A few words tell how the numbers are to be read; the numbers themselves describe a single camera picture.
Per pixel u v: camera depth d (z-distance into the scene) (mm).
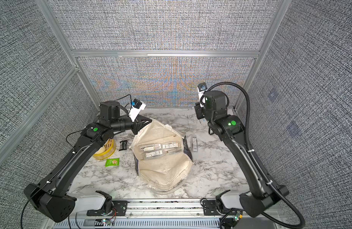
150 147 900
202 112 579
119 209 732
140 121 590
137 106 569
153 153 893
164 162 871
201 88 543
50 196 377
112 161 890
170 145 924
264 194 374
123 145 954
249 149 406
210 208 728
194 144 972
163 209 748
